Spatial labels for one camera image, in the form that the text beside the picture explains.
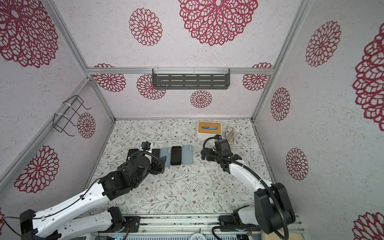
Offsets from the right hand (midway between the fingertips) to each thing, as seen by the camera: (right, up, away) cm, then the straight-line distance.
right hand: (207, 150), depth 88 cm
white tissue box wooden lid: (+3, +13, +21) cm, 25 cm away
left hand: (-26, -2, -15) cm, 30 cm away
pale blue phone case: (-27, -2, +14) cm, 30 cm away
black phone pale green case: (-50, -2, +12) cm, 52 cm away
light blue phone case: (-12, -4, +12) cm, 18 cm away
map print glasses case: (+18, +10, +19) cm, 28 cm away
